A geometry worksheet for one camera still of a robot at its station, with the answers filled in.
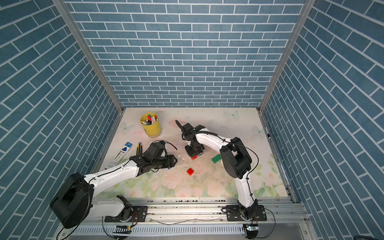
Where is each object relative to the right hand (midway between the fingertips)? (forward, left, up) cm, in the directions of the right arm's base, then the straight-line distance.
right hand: (193, 155), depth 92 cm
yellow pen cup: (+17, +31, +8) cm, 36 cm away
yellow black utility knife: (+2, +36, -1) cm, 36 cm away
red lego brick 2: (-10, +1, -1) cm, 10 cm away
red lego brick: (-1, -1, 0) cm, 2 cm away
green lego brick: (-1, -15, -1) cm, 15 cm away
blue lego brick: (-9, +14, -2) cm, 16 cm away
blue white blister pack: (-4, +46, -1) cm, 46 cm away
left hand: (-7, +9, +3) cm, 12 cm away
